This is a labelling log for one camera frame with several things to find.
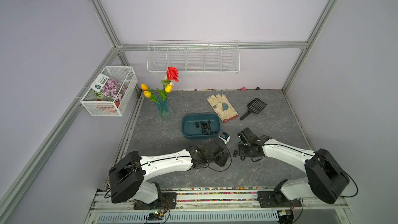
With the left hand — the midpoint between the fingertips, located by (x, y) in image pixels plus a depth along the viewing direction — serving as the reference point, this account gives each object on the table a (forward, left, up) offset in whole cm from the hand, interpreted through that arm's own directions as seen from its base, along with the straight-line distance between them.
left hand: (224, 153), depth 78 cm
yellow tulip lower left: (+26, +37, +20) cm, 50 cm away
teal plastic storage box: (+23, +13, -9) cm, 28 cm away
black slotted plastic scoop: (+38, -30, -11) cm, 49 cm away
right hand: (+5, -12, -9) cm, 16 cm away
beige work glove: (+37, -5, -9) cm, 38 cm away
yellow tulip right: (+30, +27, +19) cm, 45 cm away
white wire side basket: (+22, +60, +20) cm, 67 cm away
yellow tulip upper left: (+32, +40, +20) cm, 55 cm away
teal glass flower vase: (+35, +35, -9) cm, 50 cm away
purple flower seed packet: (+28, +53, +23) cm, 64 cm away
